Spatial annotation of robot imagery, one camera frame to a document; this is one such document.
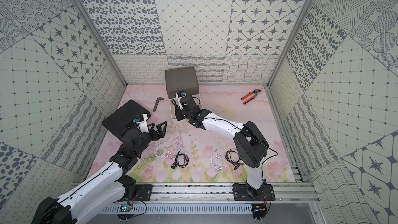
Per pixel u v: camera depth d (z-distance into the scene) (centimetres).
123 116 96
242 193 73
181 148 88
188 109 66
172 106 86
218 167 82
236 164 83
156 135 73
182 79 96
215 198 73
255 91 115
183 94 76
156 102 110
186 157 85
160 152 88
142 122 71
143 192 74
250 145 48
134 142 61
